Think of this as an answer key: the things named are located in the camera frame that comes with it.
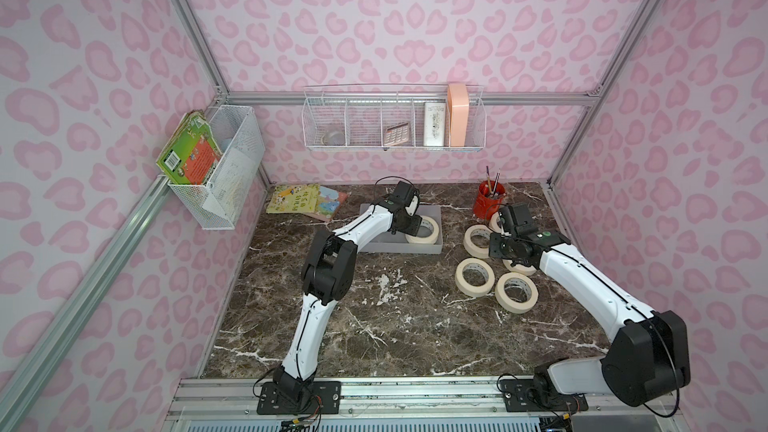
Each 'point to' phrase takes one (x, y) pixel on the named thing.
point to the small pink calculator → (396, 134)
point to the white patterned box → (434, 124)
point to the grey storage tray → (388, 242)
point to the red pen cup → (488, 199)
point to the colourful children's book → (310, 199)
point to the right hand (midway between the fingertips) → (496, 242)
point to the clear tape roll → (333, 138)
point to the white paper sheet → (232, 181)
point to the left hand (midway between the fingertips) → (413, 220)
